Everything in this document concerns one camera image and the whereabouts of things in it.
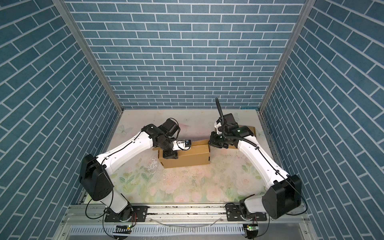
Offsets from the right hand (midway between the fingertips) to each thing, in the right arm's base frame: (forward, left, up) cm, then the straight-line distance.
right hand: (206, 140), depth 78 cm
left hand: (-4, +16, -6) cm, 18 cm away
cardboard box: (-6, +4, -5) cm, 8 cm away
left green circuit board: (-40, +38, -22) cm, 59 cm away
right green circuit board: (-34, -25, -25) cm, 49 cm away
